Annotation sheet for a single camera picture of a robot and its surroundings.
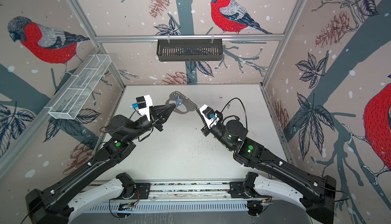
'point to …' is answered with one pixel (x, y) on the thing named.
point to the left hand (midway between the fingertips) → (172, 105)
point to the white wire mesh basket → (73, 96)
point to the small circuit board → (126, 206)
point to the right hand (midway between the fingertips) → (196, 111)
